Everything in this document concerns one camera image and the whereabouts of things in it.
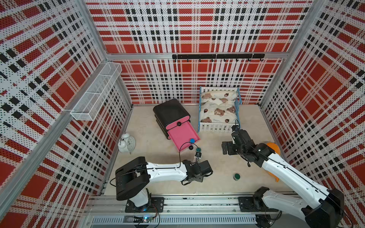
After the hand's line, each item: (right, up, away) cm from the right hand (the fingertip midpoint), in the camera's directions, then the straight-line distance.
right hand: (232, 144), depth 79 cm
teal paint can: (-18, -6, +16) cm, 25 cm away
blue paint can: (-22, 0, +14) cm, 26 cm away
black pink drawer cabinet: (-34, +12, +9) cm, 37 cm away
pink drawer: (-29, +3, +14) cm, 32 cm away
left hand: (-19, -18, +4) cm, 26 cm away
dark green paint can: (+3, -19, +1) cm, 19 cm away
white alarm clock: (-63, -1, +7) cm, 64 cm away
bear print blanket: (-2, +24, +30) cm, 38 cm away
